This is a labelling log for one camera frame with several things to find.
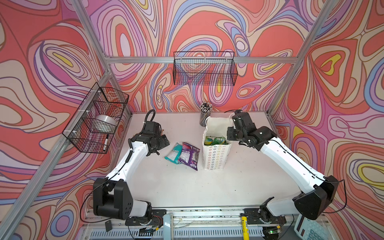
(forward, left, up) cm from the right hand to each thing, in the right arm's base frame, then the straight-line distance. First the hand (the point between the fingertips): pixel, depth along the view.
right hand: (231, 134), depth 78 cm
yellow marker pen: (-42, -3, -22) cm, 48 cm away
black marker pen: (-5, +63, +3) cm, 64 cm away
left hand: (+2, +39, -9) cm, 40 cm away
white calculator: (-41, -33, -22) cm, 57 cm away
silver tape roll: (+1, +63, +11) cm, 64 cm away
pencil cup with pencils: (+26, +11, -5) cm, 28 cm away
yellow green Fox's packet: (+6, +11, -13) cm, 18 cm away
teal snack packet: (-1, +32, -18) cm, 37 cm away
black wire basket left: (+18, +71, +12) cm, 74 cm away
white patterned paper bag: (-9, +9, -8) cm, 15 cm away
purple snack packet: (-2, +23, -18) cm, 29 cm away
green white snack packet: (+5, +4, -13) cm, 14 cm away
